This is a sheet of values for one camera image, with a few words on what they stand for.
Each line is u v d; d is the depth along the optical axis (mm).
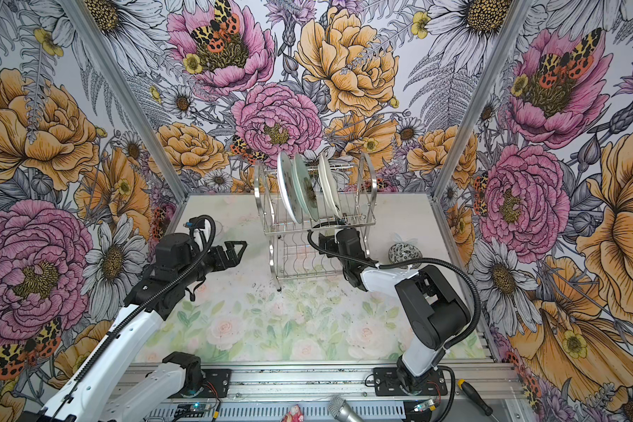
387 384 739
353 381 762
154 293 485
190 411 714
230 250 674
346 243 706
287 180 664
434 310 470
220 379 746
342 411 672
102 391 419
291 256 973
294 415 674
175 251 549
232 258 672
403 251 967
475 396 712
